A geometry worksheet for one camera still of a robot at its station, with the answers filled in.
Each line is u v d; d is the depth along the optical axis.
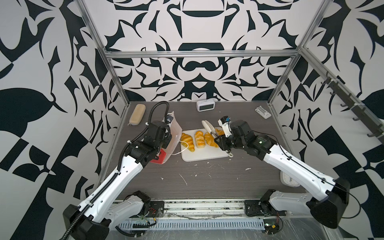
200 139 0.96
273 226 0.71
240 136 0.57
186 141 0.93
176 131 0.78
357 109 0.60
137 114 1.09
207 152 0.94
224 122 0.66
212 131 0.78
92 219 0.37
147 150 0.50
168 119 0.63
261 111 1.14
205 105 1.10
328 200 0.38
